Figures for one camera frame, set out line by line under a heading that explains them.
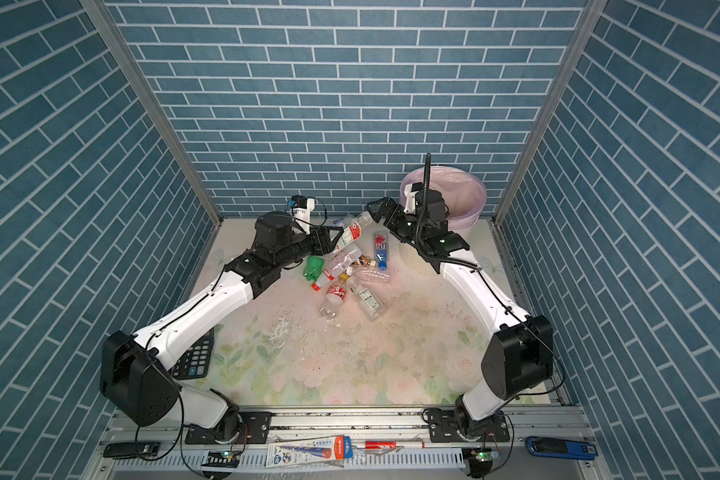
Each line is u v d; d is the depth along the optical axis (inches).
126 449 26.8
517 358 16.8
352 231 30.6
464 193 37.8
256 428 28.6
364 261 41.0
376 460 29.1
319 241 26.4
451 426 29.0
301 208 26.5
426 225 23.8
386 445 27.8
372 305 35.6
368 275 40.7
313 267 40.1
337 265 38.9
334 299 37.8
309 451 27.4
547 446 26.2
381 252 41.3
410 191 29.0
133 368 15.9
